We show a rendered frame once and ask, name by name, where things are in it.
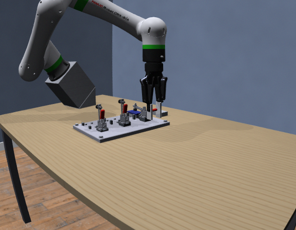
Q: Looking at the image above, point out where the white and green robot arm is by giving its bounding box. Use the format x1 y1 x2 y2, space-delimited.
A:
19 0 167 81

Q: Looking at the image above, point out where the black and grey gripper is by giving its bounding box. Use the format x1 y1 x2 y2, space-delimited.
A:
140 63 167 120

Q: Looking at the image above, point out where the blue rectangular block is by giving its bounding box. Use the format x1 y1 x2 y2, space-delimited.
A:
127 110 141 118

